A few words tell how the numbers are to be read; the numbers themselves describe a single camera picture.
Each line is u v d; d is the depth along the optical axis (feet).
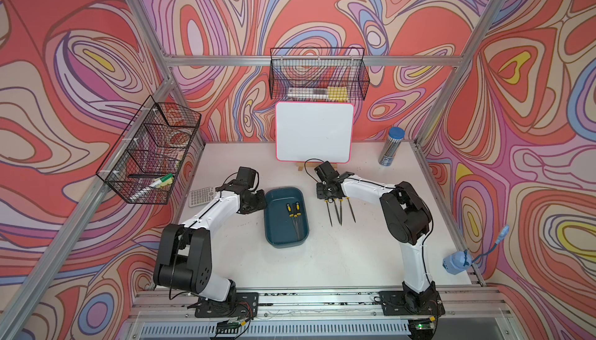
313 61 2.90
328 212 3.12
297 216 3.01
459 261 2.45
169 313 2.41
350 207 3.14
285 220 3.03
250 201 2.45
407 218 1.77
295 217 2.99
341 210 3.14
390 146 3.29
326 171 2.64
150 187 2.32
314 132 3.34
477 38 2.68
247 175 2.36
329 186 2.45
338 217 3.05
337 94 2.70
